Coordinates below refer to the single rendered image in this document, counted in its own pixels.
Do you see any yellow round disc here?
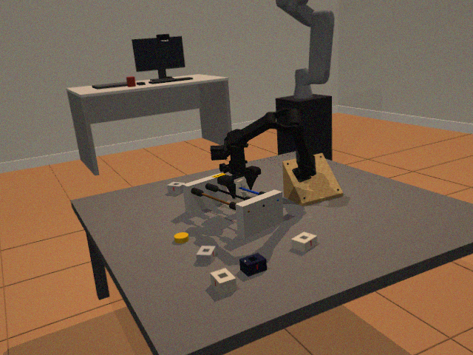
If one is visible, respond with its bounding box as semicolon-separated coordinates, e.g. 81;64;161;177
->
174;232;189;243

